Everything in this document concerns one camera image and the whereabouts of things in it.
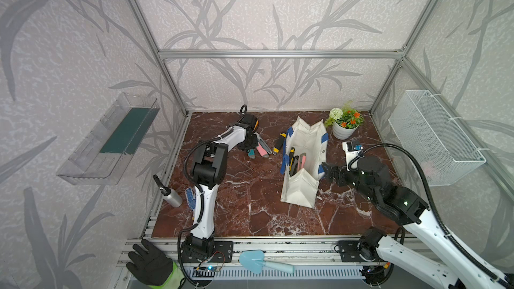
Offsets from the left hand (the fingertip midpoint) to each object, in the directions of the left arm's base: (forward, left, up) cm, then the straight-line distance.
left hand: (251, 145), depth 105 cm
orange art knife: (-4, -13, +1) cm, 14 cm away
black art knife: (-13, -22, +1) cm, 25 cm away
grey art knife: (+1, -6, +1) cm, 6 cm away
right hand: (-24, -32, +25) cm, 47 cm away
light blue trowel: (-51, -4, 0) cm, 52 cm away
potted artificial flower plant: (+6, -47, +13) cm, 49 cm away
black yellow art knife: (-9, -21, +2) cm, 22 cm away
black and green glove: (-54, +32, 0) cm, 62 cm away
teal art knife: (-5, -1, 0) cm, 5 cm away
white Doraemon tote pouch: (-27, -23, +10) cm, 37 cm away
